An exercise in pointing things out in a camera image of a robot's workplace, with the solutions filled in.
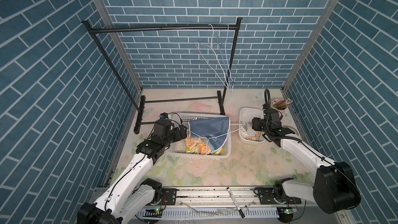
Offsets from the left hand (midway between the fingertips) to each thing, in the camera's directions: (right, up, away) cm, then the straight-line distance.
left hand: (184, 130), depth 80 cm
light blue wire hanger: (+23, +46, +18) cm, 55 cm away
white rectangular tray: (+37, -6, +14) cm, 40 cm away
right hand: (+42, +4, +9) cm, 43 cm away
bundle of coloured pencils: (+58, +14, +13) cm, 61 cm away
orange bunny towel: (+9, -8, +1) cm, 12 cm away
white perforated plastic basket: (-5, -13, +9) cm, 16 cm away
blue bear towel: (+16, -1, +8) cm, 19 cm away
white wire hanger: (+14, -5, +3) cm, 15 cm away
